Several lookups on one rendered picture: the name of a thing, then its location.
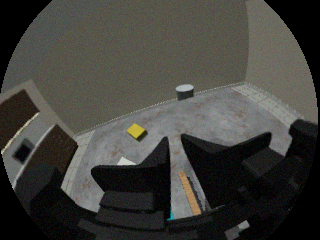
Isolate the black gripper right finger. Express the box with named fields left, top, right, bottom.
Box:
left=181, top=132, right=272, bottom=209

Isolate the yellow flat block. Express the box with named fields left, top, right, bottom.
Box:
left=127, top=124, right=148, bottom=141

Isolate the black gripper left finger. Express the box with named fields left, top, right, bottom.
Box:
left=91, top=137, right=172, bottom=219

